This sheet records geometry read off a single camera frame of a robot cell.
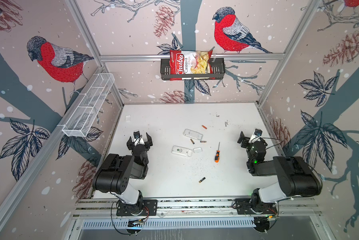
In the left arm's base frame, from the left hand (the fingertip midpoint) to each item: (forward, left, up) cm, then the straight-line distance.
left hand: (138, 135), depth 88 cm
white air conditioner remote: (-6, -26, -11) cm, 29 cm away
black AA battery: (-22, -39, -12) cm, 46 cm away
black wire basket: (+37, -51, +24) cm, 67 cm away
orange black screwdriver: (-10, -48, -11) cm, 50 cm away
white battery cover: (+23, +15, -12) cm, 30 cm away
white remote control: (+7, -34, -11) cm, 37 cm away
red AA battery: (+14, -43, -12) cm, 47 cm away
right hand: (0, -68, -1) cm, 68 cm away
